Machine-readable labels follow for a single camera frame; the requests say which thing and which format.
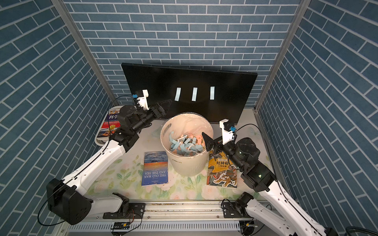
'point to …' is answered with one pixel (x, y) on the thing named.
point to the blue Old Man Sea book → (155, 170)
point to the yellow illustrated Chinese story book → (221, 172)
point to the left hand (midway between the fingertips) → (172, 103)
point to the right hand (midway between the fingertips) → (214, 129)
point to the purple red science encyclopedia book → (111, 124)
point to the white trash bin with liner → (182, 124)
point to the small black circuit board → (121, 225)
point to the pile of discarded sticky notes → (186, 145)
